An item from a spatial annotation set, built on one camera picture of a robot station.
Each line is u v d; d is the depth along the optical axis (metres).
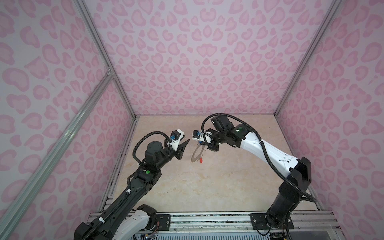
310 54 0.85
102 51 0.83
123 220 0.56
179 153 0.64
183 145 0.65
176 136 0.59
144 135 0.49
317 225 0.72
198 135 0.65
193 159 0.80
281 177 0.40
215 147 0.69
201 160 0.93
